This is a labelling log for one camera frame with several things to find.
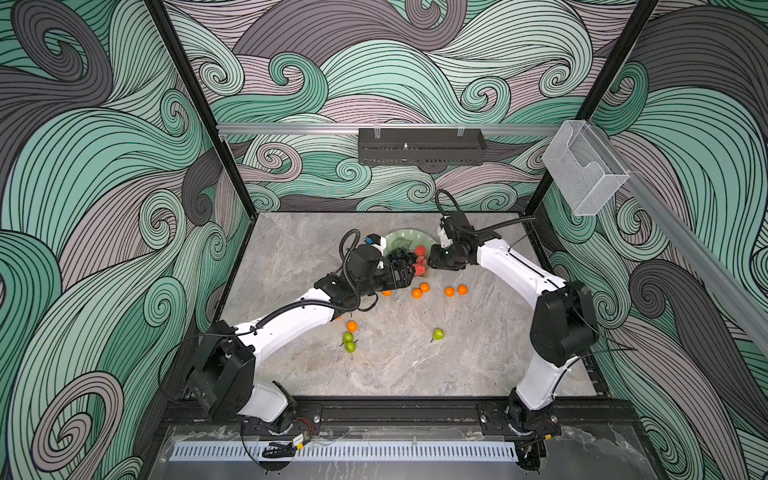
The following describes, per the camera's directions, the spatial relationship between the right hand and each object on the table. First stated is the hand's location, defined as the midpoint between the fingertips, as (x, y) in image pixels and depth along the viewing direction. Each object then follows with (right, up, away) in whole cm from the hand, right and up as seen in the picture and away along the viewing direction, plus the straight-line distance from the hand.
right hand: (434, 261), depth 91 cm
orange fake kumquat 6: (-26, -19, -3) cm, 32 cm away
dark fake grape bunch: (-10, +1, +9) cm, 13 cm away
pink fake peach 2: (-3, 0, +10) cm, 10 cm away
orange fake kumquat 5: (+11, -10, +6) cm, 16 cm away
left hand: (-10, -1, -11) cm, 15 cm away
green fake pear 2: (-25, -24, -7) cm, 36 cm away
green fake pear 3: (0, -21, -4) cm, 22 cm away
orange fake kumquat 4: (+6, -11, +7) cm, 14 cm away
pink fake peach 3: (-4, -3, +5) cm, 7 cm away
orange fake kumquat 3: (-2, -9, +6) cm, 11 cm away
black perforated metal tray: (-3, +37, +6) cm, 38 cm away
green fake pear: (-26, -22, -5) cm, 35 cm away
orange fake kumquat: (-14, -11, +6) cm, 19 cm away
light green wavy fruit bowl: (-3, +8, +16) cm, 18 cm away
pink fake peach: (-2, +3, +13) cm, 14 cm away
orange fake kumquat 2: (-5, -11, +5) cm, 13 cm away
